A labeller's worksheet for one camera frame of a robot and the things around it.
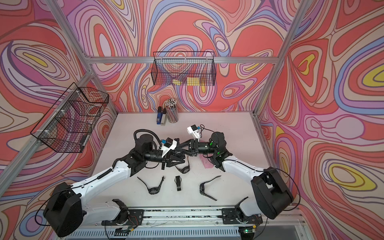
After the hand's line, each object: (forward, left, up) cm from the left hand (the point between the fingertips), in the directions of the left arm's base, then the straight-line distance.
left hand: (184, 161), depth 68 cm
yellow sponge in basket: (+48, -4, +12) cm, 50 cm away
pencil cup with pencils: (+44, +11, -10) cm, 46 cm away
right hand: (+2, +3, +3) cm, 5 cm away
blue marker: (+49, +22, -19) cm, 57 cm away
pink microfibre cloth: (0, -10, +2) cm, 10 cm away
